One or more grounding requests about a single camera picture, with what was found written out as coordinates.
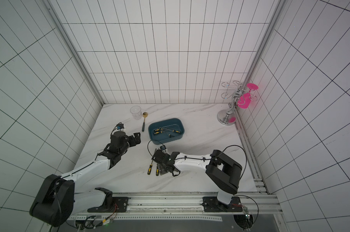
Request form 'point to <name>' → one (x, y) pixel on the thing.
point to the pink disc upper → (252, 86)
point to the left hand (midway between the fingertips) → (133, 137)
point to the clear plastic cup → (136, 111)
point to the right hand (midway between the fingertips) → (162, 168)
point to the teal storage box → (166, 131)
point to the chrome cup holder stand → (227, 117)
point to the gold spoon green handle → (145, 114)
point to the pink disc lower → (244, 100)
